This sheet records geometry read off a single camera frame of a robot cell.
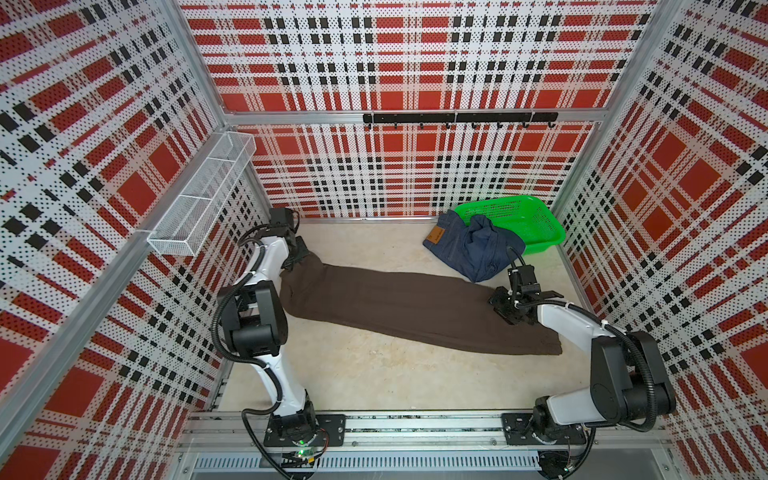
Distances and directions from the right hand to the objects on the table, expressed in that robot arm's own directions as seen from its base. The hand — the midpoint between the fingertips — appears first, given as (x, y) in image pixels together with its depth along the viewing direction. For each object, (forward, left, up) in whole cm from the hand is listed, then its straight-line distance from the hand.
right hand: (493, 303), depth 92 cm
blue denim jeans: (+18, +4, +6) cm, 20 cm away
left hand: (+14, +61, +8) cm, 63 cm away
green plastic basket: (+42, -21, -4) cm, 48 cm away
